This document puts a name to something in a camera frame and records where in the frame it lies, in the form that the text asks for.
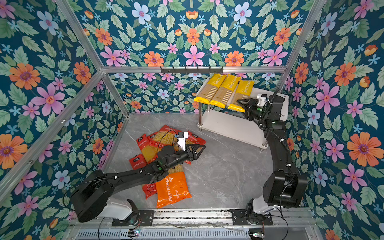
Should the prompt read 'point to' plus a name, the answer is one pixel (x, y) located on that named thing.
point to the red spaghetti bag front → (150, 151)
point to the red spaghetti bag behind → (150, 189)
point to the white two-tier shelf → (258, 92)
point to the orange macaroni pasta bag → (174, 187)
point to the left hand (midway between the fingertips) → (204, 144)
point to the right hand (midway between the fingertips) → (239, 102)
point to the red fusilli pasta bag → (166, 135)
